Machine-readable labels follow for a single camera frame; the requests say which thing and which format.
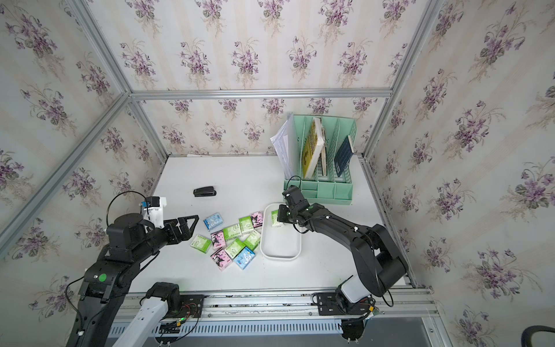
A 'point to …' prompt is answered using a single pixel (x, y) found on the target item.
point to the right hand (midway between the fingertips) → (281, 214)
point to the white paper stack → (284, 142)
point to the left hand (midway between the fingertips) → (190, 220)
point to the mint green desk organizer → (324, 157)
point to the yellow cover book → (313, 143)
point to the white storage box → (278, 243)
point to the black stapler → (204, 191)
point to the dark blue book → (344, 155)
